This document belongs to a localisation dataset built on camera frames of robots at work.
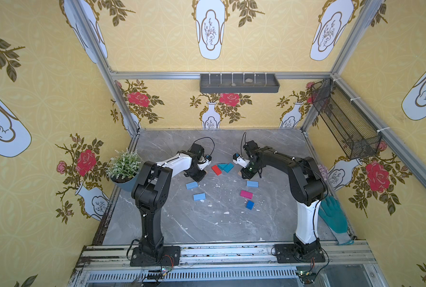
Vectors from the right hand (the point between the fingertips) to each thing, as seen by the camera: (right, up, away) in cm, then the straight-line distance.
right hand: (245, 175), depth 99 cm
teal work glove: (+38, -16, -16) cm, 44 cm away
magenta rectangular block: (0, -9, -7) cm, 12 cm away
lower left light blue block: (-25, -10, -9) cm, 28 cm away
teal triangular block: (-13, +5, +1) cm, 14 cm away
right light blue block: (+2, -4, -6) cm, 7 cm away
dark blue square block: (0, -13, -12) cm, 18 cm away
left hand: (-24, -1, -1) cm, 25 cm away
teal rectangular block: (-9, +4, +1) cm, 10 cm away
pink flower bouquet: (+38, +4, -9) cm, 39 cm away
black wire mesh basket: (+50, +21, -16) cm, 57 cm away
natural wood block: (-4, +2, -6) cm, 7 cm away
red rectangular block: (-15, +2, +1) cm, 16 cm away
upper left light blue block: (-29, -5, -5) cm, 30 cm away
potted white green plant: (-59, +6, -18) cm, 62 cm away
